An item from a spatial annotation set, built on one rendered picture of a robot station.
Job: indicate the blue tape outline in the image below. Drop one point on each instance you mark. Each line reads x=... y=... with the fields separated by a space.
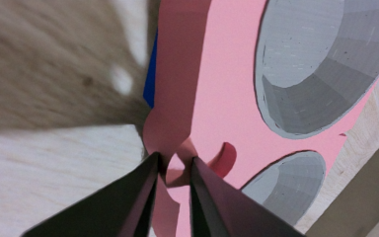
x=149 y=87

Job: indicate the pink pet feeder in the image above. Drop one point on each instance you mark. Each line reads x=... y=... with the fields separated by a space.
x=204 y=105

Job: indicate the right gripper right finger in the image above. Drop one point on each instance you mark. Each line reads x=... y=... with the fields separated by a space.
x=218 y=209

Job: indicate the grey steel bowl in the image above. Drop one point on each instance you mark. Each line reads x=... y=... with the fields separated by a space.
x=318 y=59
x=288 y=186

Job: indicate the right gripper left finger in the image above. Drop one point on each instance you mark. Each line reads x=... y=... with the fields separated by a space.
x=123 y=208

